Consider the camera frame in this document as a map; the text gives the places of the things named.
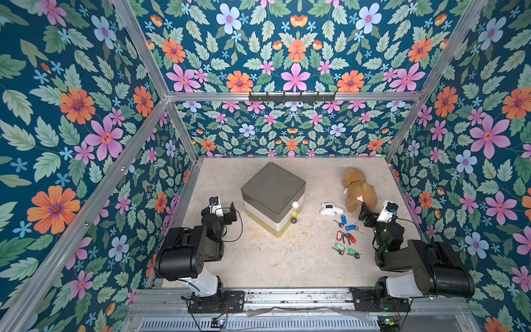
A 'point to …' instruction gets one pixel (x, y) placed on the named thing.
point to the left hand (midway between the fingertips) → (223, 202)
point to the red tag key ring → (339, 236)
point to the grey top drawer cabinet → (272, 198)
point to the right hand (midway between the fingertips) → (375, 204)
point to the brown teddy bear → (358, 189)
